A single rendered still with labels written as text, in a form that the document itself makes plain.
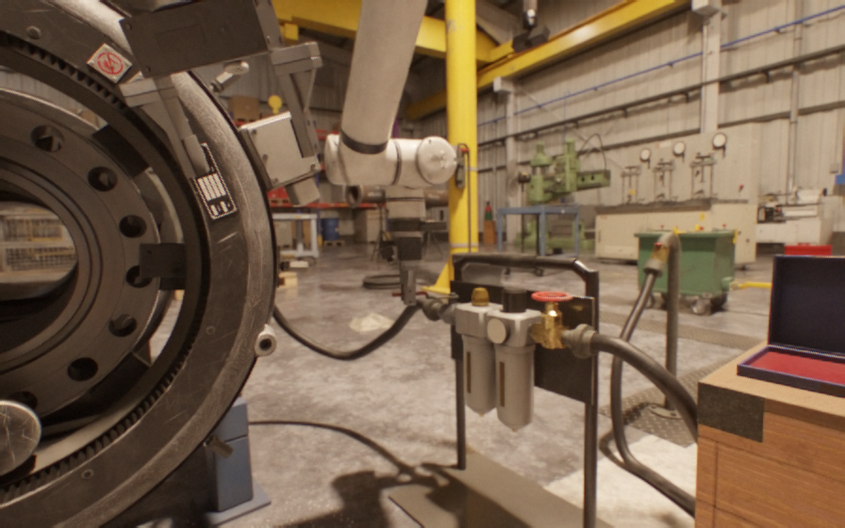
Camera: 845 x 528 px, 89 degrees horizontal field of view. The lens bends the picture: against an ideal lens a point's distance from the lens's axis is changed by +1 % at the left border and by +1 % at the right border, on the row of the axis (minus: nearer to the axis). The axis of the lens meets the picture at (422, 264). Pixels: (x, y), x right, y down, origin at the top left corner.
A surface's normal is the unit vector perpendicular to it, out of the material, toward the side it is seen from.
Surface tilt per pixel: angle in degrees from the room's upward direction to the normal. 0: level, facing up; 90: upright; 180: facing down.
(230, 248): 90
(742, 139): 90
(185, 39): 114
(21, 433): 90
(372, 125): 138
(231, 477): 90
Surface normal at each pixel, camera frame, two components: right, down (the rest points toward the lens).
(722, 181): -0.93, 0.06
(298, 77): -0.07, 0.48
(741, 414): -0.78, 0.07
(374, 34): -0.44, 0.59
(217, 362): 0.62, 0.05
